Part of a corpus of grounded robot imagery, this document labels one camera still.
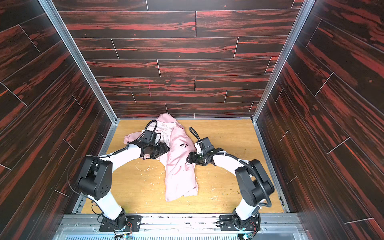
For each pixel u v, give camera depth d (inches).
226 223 28.9
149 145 28.9
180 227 28.8
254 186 18.1
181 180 33.8
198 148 30.3
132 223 29.0
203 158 27.7
